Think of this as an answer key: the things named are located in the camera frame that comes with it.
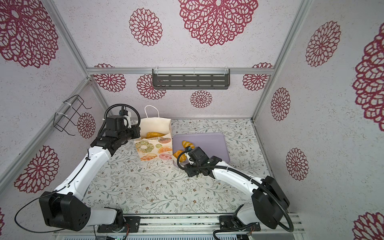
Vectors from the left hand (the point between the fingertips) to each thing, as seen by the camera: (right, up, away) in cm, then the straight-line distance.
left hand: (140, 130), depth 82 cm
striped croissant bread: (+25, -9, +20) cm, 33 cm away
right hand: (+26, -20, +1) cm, 33 cm away
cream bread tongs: (+27, -14, -8) cm, 31 cm away
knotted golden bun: (+24, -13, -11) cm, 29 cm away
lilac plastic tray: (+43, -9, +27) cm, 52 cm away
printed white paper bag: (+7, -11, +6) cm, 14 cm away
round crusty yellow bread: (+4, -3, +6) cm, 7 cm away
